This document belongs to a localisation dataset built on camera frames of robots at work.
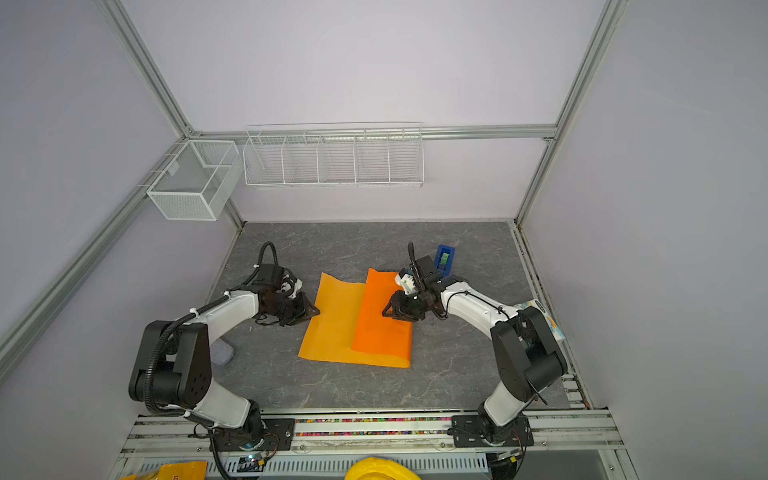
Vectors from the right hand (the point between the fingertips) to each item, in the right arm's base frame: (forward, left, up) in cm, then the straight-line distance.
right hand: (389, 317), depth 86 cm
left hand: (+2, +22, -2) cm, 22 cm away
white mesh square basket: (+40, +64, +19) cm, 77 cm away
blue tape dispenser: (+23, -19, -1) cm, 30 cm away
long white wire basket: (+53, +20, +20) cm, 60 cm away
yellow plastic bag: (-36, +47, -3) cm, 59 cm away
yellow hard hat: (-35, +1, -3) cm, 35 cm away
